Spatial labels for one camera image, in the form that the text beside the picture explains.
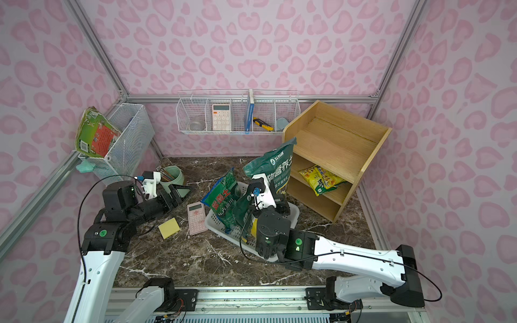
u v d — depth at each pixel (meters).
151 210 0.55
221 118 0.95
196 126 0.97
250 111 0.86
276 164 0.56
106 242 0.43
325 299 0.64
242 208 0.65
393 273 0.39
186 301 0.71
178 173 0.93
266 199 0.47
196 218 0.93
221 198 0.80
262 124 0.98
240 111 0.98
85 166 0.62
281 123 1.03
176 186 0.59
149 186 0.60
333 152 0.79
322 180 0.83
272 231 0.39
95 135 0.72
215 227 0.82
